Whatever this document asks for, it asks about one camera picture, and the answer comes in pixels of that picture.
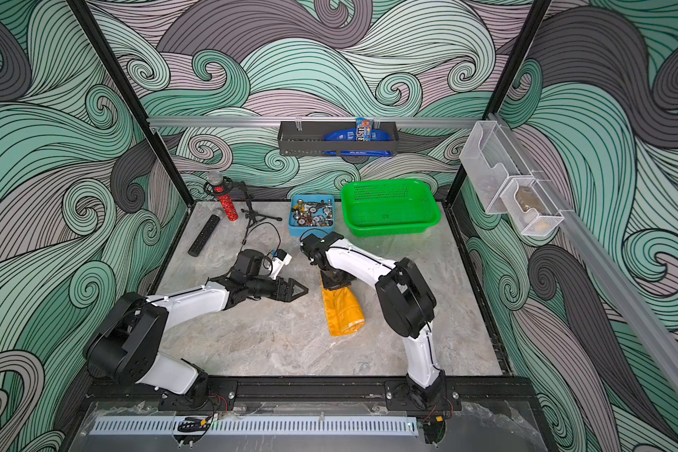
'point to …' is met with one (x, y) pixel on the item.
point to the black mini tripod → (251, 216)
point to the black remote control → (203, 235)
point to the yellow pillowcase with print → (344, 313)
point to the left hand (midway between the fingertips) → (299, 286)
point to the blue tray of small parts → (311, 215)
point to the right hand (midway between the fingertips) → (347, 282)
